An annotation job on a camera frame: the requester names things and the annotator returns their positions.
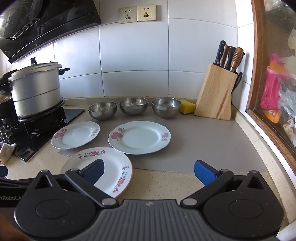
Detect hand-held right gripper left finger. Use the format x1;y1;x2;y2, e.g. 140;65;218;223
30;159;119;208

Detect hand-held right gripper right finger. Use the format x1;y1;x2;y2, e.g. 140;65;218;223
180;159;273;207

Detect small white floral plate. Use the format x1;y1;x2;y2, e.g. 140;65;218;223
51;121;100;150

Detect stainless steel bowl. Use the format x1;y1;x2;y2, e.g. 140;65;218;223
119;97;149;116
151;97;181;120
88;101;117;121

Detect person's left forearm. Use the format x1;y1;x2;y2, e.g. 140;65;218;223
0;210;28;241

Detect white dish cloth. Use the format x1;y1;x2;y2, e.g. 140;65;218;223
0;142;17;165

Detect white plate multicoloured flowers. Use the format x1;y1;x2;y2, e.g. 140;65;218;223
60;147;133;198

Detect black gas stove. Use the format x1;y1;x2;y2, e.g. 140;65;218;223
0;70;86;162

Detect large white floral plate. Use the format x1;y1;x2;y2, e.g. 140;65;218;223
108;120;171;155

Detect yellow sponge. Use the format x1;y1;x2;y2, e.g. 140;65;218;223
179;100;196;115

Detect dark cooking pot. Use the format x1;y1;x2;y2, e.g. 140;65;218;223
0;90;14;121

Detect wooden knife block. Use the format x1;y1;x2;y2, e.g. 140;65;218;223
194;63;238;121

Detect silver pressure cooker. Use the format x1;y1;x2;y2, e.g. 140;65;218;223
8;57;70;118

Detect orange packet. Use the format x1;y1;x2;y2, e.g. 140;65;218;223
263;109;282;124

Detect black scissors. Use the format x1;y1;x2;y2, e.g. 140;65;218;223
231;72;243;95

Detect pink plastic bag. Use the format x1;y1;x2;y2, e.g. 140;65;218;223
260;54;287;110

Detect clear plastic bag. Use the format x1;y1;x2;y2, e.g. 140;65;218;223
278;79;296;121

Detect black range hood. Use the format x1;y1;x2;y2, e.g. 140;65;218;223
0;0;101;63

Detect wooden window frame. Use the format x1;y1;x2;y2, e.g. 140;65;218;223
245;0;296;167

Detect black ribbed handle knife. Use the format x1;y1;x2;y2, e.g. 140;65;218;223
225;46;236;71

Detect brown handled knife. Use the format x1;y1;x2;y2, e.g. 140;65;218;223
220;45;230;68

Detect wooden ribbed handle knife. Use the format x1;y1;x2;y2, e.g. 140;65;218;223
230;47;245;74

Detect black handled knife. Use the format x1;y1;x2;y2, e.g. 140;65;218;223
215;40;227;66

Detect white wall socket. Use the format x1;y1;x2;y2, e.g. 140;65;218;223
119;7;135;24

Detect cream wall socket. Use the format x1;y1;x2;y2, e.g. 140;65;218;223
136;4;157;22

